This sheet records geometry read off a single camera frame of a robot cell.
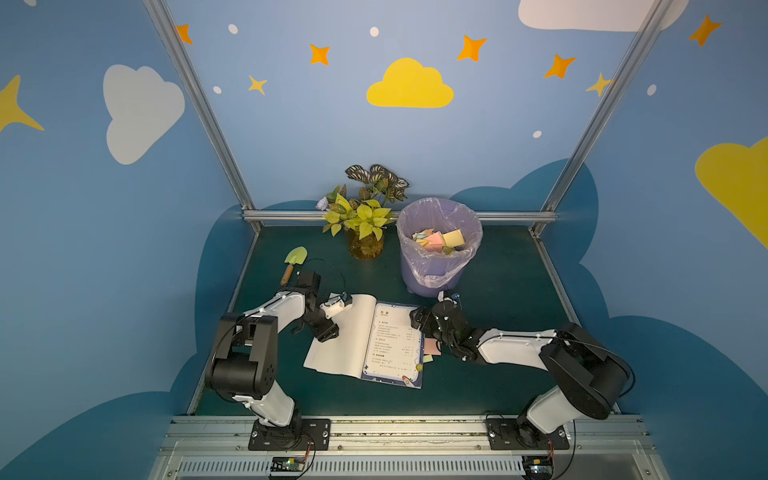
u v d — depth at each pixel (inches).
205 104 33.3
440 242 38.6
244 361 18.1
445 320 27.2
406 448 29.0
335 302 33.4
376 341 35.7
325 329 32.8
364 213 35.7
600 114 34.7
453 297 32.4
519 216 45.1
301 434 28.3
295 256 43.7
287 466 28.1
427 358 34.5
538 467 28.3
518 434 26.2
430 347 35.3
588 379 17.6
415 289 38.3
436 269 32.0
